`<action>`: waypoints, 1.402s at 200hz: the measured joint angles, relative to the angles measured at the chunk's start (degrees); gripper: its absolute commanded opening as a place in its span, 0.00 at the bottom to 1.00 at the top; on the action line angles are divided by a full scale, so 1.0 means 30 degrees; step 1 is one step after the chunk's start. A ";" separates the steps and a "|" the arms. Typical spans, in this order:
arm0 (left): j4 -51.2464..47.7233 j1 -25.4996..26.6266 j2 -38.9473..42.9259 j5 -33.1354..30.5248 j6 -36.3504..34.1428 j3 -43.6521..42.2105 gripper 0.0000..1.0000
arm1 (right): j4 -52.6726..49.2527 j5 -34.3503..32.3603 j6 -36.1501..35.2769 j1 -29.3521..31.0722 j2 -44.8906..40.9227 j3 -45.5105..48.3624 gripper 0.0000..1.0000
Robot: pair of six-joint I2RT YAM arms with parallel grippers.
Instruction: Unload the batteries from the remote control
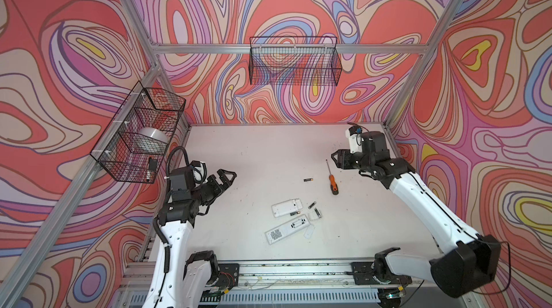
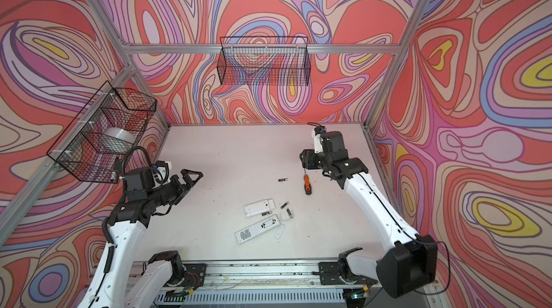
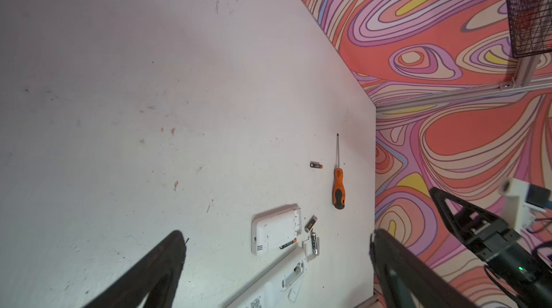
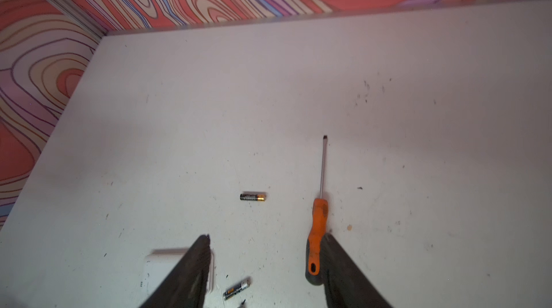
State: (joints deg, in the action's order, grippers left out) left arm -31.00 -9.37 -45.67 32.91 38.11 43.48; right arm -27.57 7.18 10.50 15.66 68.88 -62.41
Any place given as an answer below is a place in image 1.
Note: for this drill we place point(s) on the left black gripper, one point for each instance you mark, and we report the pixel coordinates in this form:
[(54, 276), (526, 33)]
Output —
[(215, 188)]

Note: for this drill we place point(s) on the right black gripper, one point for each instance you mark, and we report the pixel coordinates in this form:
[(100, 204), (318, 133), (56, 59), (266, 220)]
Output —
[(345, 154)]

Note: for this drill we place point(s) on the orange black flathead screwdriver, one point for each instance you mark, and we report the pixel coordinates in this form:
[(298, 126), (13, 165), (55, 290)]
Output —
[(333, 184)]

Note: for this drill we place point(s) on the white battery cover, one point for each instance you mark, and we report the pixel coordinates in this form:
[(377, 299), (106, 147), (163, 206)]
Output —
[(312, 216)]

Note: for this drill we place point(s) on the white air conditioner remote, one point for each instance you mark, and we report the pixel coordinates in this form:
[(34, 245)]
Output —
[(285, 208)]

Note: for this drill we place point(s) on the long white slim remote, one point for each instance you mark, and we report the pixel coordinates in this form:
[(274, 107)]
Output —
[(287, 229)]

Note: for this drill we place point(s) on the slim remote battery cover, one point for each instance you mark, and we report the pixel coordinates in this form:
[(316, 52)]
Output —
[(309, 232)]

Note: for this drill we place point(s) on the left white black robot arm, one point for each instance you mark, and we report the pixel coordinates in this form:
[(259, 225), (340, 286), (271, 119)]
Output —
[(182, 279)]

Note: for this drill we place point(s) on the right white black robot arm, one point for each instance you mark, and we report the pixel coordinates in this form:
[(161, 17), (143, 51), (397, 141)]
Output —
[(467, 260)]

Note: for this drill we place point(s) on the small black device in basket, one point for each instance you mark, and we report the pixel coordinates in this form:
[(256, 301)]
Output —
[(152, 164)]

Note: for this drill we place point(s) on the white tape roll in basket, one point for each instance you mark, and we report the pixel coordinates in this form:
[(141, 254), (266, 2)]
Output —
[(154, 134)]

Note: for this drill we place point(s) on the green circuit board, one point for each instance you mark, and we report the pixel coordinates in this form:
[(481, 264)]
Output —
[(211, 296)]

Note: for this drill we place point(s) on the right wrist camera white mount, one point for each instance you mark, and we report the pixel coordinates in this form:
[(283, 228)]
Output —
[(353, 134)]

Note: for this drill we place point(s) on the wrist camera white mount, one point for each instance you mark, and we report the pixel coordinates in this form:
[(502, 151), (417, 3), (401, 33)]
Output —
[(353, 134), (199, 171)]

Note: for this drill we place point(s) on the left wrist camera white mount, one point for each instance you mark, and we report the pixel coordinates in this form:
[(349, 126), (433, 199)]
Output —
[(199, 171)]

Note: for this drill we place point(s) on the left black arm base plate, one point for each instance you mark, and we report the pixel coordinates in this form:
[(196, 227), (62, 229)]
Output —
[(202, 272)]

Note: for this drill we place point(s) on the black wire basket left wall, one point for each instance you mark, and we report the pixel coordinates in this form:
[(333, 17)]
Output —
[(123, 153)]

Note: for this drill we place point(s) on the black wire basket wall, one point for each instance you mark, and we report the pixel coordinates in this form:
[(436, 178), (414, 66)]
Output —
[(294, 60), (123, 153)]

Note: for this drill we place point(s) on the aluminium front rail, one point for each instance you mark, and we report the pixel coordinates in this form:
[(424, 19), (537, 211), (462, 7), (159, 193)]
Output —
[(303, 274)]

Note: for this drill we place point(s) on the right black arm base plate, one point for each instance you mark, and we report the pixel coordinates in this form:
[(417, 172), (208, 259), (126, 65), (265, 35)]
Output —
[(366, 274)]

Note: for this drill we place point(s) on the black wire basket back wall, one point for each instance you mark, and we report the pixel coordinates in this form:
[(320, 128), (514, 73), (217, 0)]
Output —
[(294, 60)]

